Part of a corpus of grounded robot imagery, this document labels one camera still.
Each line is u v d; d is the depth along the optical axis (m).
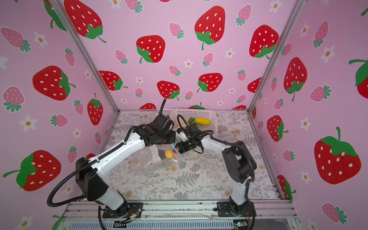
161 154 0.88
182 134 0.84
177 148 0.80
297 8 0.69
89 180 0.41
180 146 0.80
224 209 0.73
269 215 0.73
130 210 0.73
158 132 0.58
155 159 0.85
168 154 0.88
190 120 1.08
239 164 0.49
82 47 0.82
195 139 0.72
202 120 1.09
